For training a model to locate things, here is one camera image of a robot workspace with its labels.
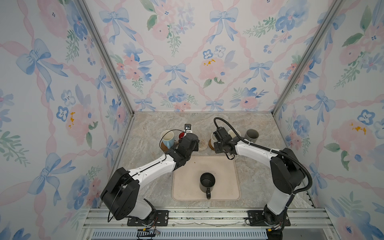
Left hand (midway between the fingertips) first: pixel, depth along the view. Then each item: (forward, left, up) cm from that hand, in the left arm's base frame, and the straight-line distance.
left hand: (193, 136), depth 84 cm
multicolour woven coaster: (+5, -6, -17) cm, 19 cm away
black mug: (-20, -8, -16) cm, 27 cm away
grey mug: (+6, -36, -6) cm, 37 cm away
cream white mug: (-10, -17, +16) cm, 26 cm away
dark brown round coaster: (+1, +19, -13) cm, 23 cm away
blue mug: (+4, +16, -7) cm, 18 cm away
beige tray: (-17, +4, -19) cm, 26 cm away
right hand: (+2, -16, -11) cm, 20 cm away
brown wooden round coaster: (+5, -11, -17) cm, 21 cm away
